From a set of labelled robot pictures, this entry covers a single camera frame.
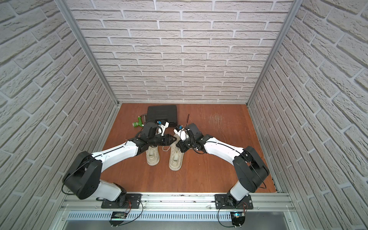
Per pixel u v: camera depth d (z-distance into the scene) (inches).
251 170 17.4
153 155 32.6
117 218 27.5
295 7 27.3
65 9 27.6
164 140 29.8
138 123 40.7
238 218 27.9
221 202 28.9
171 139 32.9
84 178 16.9
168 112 43.8
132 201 28.8
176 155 33.6
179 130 29.9
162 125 30.8
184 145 29.4
